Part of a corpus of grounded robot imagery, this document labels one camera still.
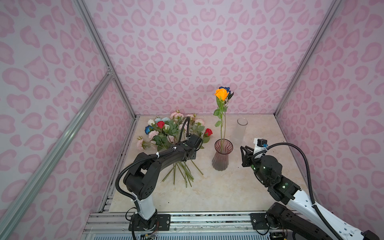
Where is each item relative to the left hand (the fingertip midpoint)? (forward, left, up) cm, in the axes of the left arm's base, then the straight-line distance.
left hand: (189, 150), depth 93 cm
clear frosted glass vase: (+9, -32, +5) cm, 34 cm away
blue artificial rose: (+15, -23, +30) cm, 41 cm away
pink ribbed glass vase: (-5, -19, +11) cm, 22 cm away
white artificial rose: (+24, +27, +2) cm, 36 cm away
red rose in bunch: (+20, +20, +3) cm, 28 cm away
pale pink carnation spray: (+6, +32, -1) cm, 32 cm away
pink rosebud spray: (+25, -5, -5) cm, 26 cm away
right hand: (-9, -27, +18) cm, 34 cm away
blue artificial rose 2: (+19, +30, -2) cm, 36 cm away
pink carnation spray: (+20, +7, +1) cm, 21 cm away
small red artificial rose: (+15, -12, -2) cm, 20 cm away
